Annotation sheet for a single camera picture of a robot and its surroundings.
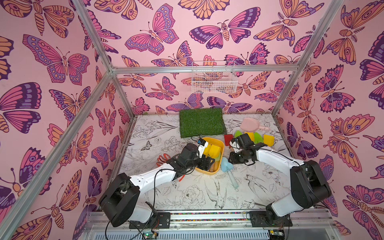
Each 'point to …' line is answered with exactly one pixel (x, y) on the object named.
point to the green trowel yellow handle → (258, 138)
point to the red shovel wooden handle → (227, 138)
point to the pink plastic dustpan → (250, 124)
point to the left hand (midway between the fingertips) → (211, 157)
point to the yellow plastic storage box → (216, 172)
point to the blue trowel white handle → (226, 166)
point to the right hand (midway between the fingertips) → (228, 160)
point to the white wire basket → (214, 82)
